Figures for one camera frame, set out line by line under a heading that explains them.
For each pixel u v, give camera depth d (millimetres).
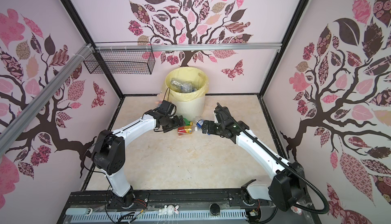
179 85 952
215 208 632
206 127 725
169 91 859
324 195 352
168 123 773
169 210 683
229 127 579
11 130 503
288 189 473
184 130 945
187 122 967
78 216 698
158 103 1101
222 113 599
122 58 949
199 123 976
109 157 473
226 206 714
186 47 944
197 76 984
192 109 944
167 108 730
